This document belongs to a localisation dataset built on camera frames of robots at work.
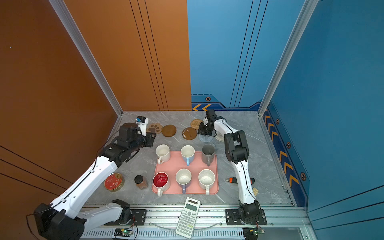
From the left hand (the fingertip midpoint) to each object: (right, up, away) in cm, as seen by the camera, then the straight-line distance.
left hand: (155, 132), depth 78 cm
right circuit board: (+48, -48, -7) cm, 68 cm away
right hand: (+22, -1, +29) cm, 37 cm away
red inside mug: (+2, -28, +5) cm, 28 cm away
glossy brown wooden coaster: (+17, -2, +28) cm, 33 cm away
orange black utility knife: (+43, -28, +7) cm, 52 cm away
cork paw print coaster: (-8, +2, +31) cm, 32 cm away
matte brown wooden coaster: (+2, 0, +31) cm, 31 cm away
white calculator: (+18, -42, -5) cm, 45 cm away
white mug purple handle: (+14, -26, +7) cm, 30 cm away
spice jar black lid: (-7, -25, -2) cm, 26 cm away
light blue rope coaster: (+28, -5, +25) cm, 38 cm away
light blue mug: (+16, -13, +15) cm, 25 cm away
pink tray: (+9, -19, +13) cm, 25 cm away
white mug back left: (+1, -13, +14) cm, 19 cm away
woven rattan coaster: (+21, +5, +34) cm, 40 cm away
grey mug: (+29, -13, +13) cm, 35 cm away
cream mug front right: (+28, -27, +7) cm, 39 cm away
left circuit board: (-13, -47, -7) cm, 50 cm away
